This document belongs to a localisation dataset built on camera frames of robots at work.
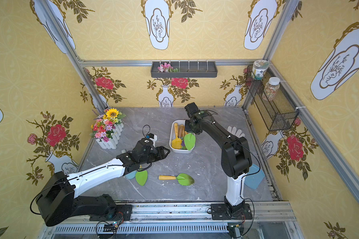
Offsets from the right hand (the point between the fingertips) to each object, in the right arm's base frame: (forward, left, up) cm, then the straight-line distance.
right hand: (194, 126), depth 93 cm
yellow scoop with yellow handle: (-6, +11, -10) cm, 16 cm away
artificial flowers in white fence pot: (-7, +51, +5) cm, 52 cm away
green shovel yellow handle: (-8, +2, -3) cm, 9 cm away
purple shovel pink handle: (-10, +6, -9) cm, 14 cm away
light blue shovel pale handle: (-36, +26, +14) cm, 47 cm away
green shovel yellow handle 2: (-29, +30, -12) cm, 43 cm away
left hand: (-17, +17, 0) cm, 24 cm away
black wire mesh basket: (+1, -45, +14) cm, 47 cm away
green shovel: (-29, +5, -11) cm, 31 cm away
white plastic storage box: (+10, +10, -8) cm, 16 cm away
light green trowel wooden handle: (+3, +8, -10) cm, 13 cm away
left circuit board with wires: (-53, +40, -13) cm, 67 cm away
